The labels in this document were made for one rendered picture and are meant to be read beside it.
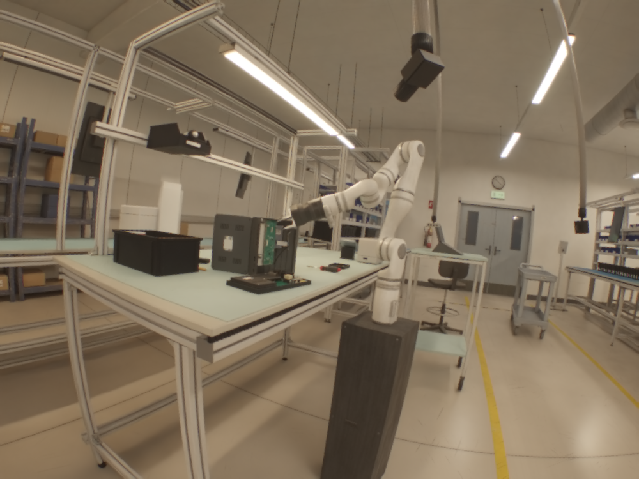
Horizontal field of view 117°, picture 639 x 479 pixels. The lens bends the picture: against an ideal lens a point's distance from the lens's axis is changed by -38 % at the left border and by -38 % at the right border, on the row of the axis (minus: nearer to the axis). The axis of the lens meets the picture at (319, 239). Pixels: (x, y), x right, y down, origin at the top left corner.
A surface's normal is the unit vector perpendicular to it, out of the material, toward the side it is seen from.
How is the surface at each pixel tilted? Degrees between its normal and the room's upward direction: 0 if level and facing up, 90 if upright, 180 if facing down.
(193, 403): 90
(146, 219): 90
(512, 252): 90
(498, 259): 90
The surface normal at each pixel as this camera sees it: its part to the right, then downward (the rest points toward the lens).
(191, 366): 0.91, 0.11
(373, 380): -0.54, -0.01
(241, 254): -0.14, 0.04
